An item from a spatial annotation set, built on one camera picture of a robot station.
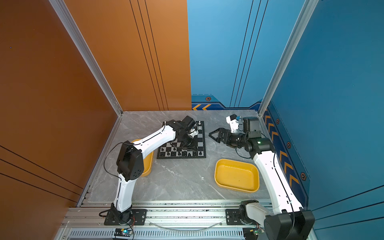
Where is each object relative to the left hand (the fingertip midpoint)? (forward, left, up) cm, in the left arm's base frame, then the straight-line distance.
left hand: (198, 148), depth 87 cm
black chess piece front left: (+1, +12, -8) cm, 14 cm away
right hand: (-4, -7, +17) cm, 19 cm away
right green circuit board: (-39, -26, -12) cm, 48 cm away
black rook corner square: (+1, +23, -8) cm, 25 cm away
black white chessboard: (+4, +17, -9) cm, 19 cm away
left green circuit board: (-39, +35, -12) cm, 54 cm away
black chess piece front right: (0, +6, -8) cm, 10 cm away
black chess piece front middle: (+1, +9, -8) cm, 12 cm away
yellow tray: (-12, -22, -9) cm, 27 cm away
